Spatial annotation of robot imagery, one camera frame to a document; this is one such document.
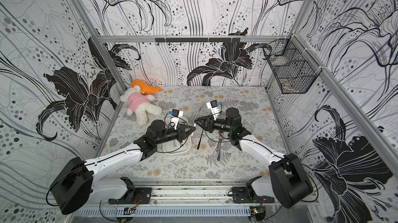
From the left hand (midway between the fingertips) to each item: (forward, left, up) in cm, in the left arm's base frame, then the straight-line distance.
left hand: (196, 132), depth 76 cm
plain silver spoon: (+5, -14, -18) cm, 23 cm away
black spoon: (-1, -1, -17) cm, 17 cm away
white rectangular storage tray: (-1, +12, -17) cm, 21 cm away
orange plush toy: (+42, +41, -15) cm, 60 cm away
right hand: (+5, -1, +4) cm, 6 cm away
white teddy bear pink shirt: (+24, +38, -11) cm, 47 cm away
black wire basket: (+37, -54, +13) cm, 67 cm away
